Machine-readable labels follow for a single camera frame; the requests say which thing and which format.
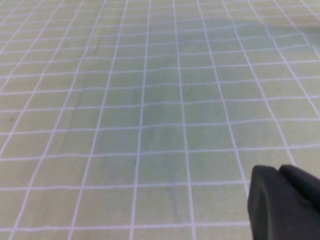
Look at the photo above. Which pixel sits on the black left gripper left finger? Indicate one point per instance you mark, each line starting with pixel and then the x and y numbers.
pixel 274 207

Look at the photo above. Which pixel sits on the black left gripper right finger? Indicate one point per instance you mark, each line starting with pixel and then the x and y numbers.
pixel 306 213

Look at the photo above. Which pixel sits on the green checkered tablecloth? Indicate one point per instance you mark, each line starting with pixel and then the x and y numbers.
pixel 143 119

